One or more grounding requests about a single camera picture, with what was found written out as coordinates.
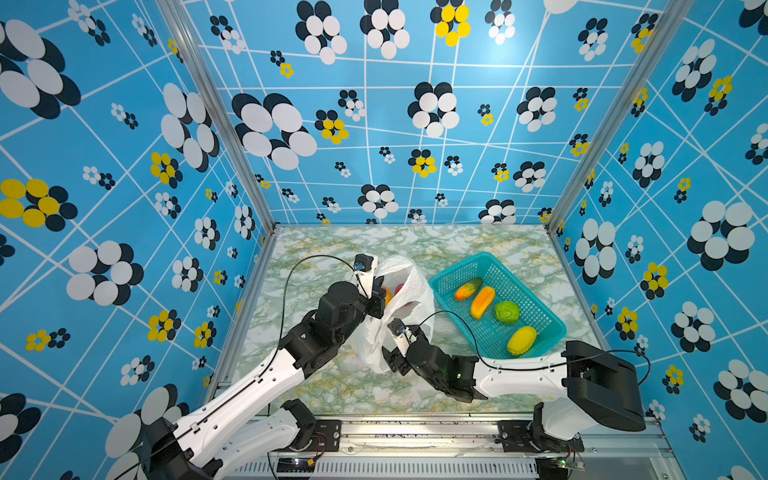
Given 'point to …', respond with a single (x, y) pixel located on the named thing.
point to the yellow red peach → (389, 295)
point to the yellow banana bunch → (522, 340)
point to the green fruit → (507, 312)
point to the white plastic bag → (407, 301)
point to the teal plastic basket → (493, 334)
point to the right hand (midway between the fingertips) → (394, 336)
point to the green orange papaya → (468, 289)
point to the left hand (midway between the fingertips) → (384, 277)
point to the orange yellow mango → (482, 301)
